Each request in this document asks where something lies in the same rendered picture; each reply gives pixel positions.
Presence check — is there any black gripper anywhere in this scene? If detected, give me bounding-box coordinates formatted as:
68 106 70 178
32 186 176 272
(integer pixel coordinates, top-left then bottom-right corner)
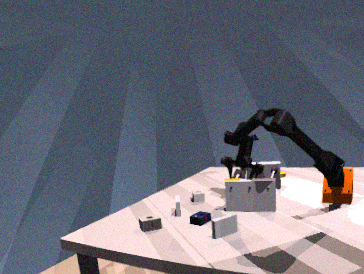
221 148 264 179

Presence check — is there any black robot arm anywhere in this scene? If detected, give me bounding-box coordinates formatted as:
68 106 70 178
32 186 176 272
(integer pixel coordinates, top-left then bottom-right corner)
224 108 345 187

